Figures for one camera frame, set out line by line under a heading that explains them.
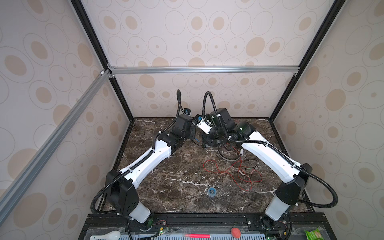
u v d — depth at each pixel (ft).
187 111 2.25
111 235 2.30
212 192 2.74
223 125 1.76
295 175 1.41
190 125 2.01
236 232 2.25
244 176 2.94
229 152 3.28
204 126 2.06
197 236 2.35
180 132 1.93
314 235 2.26
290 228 2.34
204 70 3.05
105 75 2.81
